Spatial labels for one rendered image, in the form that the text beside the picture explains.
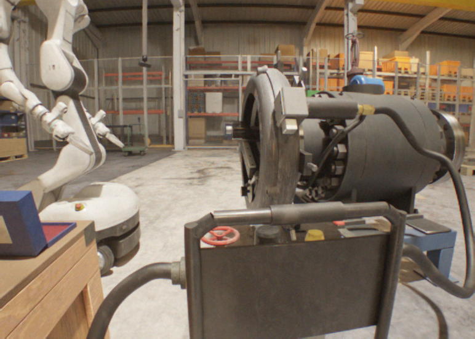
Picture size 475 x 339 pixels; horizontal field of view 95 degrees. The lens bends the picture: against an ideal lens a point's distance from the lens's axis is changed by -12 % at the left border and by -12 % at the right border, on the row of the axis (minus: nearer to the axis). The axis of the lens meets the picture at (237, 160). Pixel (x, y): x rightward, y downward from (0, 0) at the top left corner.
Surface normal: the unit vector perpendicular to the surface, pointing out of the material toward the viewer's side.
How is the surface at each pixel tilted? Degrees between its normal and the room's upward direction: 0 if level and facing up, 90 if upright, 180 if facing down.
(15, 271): 0
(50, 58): 90
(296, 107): 68
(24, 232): 102
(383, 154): 93
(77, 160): 90
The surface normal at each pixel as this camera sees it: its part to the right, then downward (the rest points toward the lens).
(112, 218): 0.89, 0.05
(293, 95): 0.11, -0.26
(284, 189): 0.10, 0.44
